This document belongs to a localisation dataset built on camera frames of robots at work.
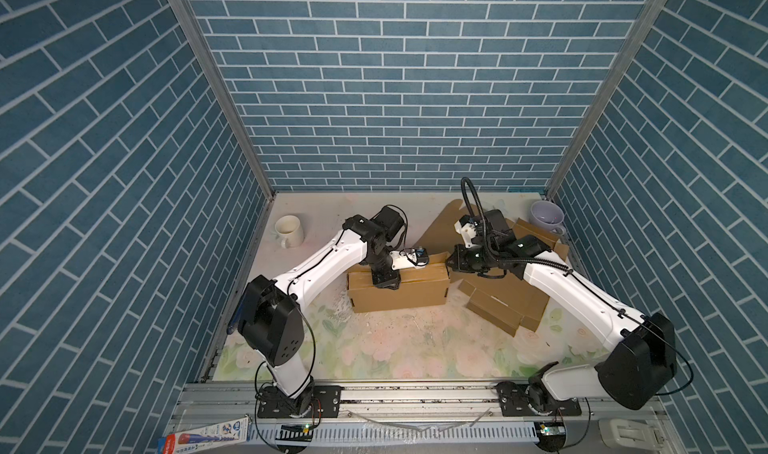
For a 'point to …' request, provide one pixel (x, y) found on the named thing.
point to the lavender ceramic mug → (548, 216)
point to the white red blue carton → (229, 431)
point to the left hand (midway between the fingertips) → (394, 277)
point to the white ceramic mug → (289, 231)
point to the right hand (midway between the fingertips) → (442, 259)
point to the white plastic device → (631, 434)
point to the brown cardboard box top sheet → (420, 286)
